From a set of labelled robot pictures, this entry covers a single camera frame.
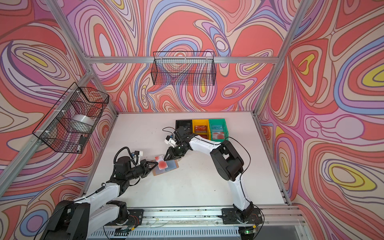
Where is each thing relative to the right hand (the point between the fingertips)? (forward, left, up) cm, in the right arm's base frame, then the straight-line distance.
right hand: (168, 161), depth 87 cm
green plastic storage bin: (+27, -34, -4) cm, 43 cm away
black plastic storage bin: (+32, -11, -5) cm, 35 cm away
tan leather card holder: (0, -2, -5) cm, 5 cm away
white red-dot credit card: (-1, +4, +1) cm, 4 cm away
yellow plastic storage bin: (+28, -22, -4) cm, 36 cm away
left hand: (-2, +5, +3) cm, 6 cm away
